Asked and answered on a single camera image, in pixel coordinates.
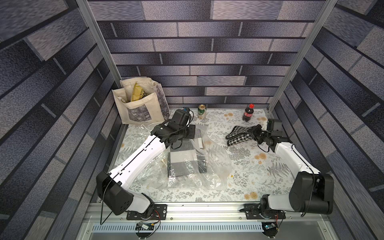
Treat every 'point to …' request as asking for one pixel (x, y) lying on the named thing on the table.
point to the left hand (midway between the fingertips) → (193, 128)
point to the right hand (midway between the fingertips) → (247, 127)
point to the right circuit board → (269, 229)
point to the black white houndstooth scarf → (238, 134)
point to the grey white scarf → (183, 159)
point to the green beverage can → (202, 111)
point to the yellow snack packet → (138, 93)
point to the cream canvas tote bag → (141, 100)
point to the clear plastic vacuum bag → (219, 165)
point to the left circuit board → (141, 226)
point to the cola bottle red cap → (248, 113)
